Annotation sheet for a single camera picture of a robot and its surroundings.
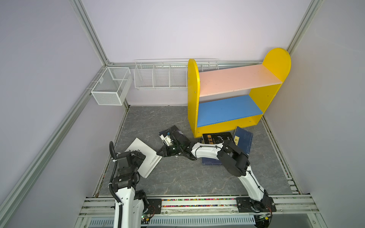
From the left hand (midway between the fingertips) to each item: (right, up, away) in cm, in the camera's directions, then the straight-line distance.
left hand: (138, 159), depth 81 cm
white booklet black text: (+7, -1, +4) cm, 8 cm away
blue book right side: (+68, +9, +18) cm, 71 cm away
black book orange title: (+50, +10, +17) cm, 54 cm away
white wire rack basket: (+7, +55, +18) cm, 58 cm away
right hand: (+9, +1, +4) cm, 10 cm away
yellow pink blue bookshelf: (+53, +37, +25) cm, 69 cm away
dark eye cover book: (+18, +14, +21) cm, 31 cm away
